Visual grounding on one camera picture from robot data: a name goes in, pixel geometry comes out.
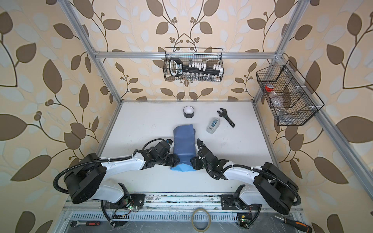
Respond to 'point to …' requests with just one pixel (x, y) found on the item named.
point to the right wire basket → (292, 100)
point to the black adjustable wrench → (224, 114)
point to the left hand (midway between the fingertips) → (178, 159)
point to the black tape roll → (188, 112)
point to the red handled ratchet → (75, 224)
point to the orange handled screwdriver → (297, 225)
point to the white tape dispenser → (212, 124)
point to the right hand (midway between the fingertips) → (194, 160)
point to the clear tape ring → (209, 220)
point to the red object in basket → (269, 87)
